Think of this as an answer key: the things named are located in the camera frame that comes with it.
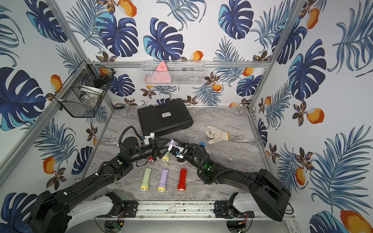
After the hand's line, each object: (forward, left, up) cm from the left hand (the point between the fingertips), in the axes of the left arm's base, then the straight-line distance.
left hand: (170, 141), depth 68 cm
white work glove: (+24, -27, -26) cm, 44 cm away
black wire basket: (+24, +50, +8) cm, 56 cm away
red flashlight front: (-12, -6, -25) cm, 28 cm away
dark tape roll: (+47, +52, -28) cm, 75 cm away
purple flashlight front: (-14, +5, -25) cm, 29 cm away
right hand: (+5, -1, -6) cm, 8 cm away
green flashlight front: (-10, +14, -25) cm, 31 cm away
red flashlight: (-7, +9, -5) cm, 13 cm away
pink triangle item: (+43, +11, +7) cm, 45 cm away
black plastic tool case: (+33, +11, -21) cm, 41 cm away
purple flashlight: (+1, -1, -3) cm, 3 cm away
